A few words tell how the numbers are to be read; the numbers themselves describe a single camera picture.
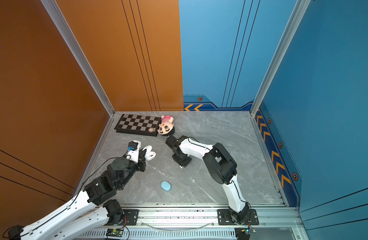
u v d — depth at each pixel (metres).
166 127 0.99
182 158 0.79
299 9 0.71
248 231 0.69
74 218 0.47
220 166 0.53
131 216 0.74
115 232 0.72
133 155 0.59
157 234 0.70
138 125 1.09
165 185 0.83
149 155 0.72
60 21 0.74
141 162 0.62
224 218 0.72
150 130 1.05
